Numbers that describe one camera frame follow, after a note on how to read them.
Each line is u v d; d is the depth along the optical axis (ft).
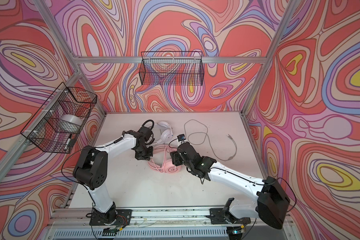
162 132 3.13
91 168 1.59
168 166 2.62
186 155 1.88
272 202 1.31
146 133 2.52
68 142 2.36
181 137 2.26
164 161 2.69
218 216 2.41
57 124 2.43
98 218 2.22
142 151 2.56
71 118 2.42
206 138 3.42
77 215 2.47
